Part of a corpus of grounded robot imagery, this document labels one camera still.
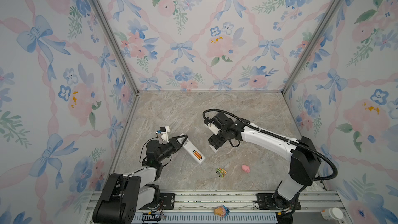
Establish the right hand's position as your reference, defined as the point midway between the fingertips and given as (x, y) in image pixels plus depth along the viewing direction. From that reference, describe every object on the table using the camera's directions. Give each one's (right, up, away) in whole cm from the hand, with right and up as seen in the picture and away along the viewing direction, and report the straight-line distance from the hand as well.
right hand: (215, 136), depth 84 cm
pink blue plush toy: (+2, -31, -15) cm, 34 cm away
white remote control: (-12, -6, -6) cm, 15 cm away
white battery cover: (-2, -4, -10) cm, 11 cm away
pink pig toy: (+16, -17, -2) cm, 23 cm away
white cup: (+48, -30, -19) cm, 59 cm away
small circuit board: (-33, -36, -11) cm, 50 cm away
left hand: (-14, 0, -4) cm, 15 cm away
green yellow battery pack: (+3, -18, -4) cm, 19 cm away
